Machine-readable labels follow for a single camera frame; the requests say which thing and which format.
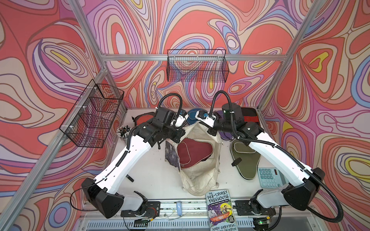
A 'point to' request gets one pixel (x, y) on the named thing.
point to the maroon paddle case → (191, 151)
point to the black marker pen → (129, 178)
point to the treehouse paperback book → (220, 213)
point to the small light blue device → (179, 208)
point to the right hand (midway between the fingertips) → (201, 123)
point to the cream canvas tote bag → (202, 179)
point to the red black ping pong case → (250, 114)
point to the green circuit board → (141, 223)
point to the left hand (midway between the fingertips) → (185, 132)
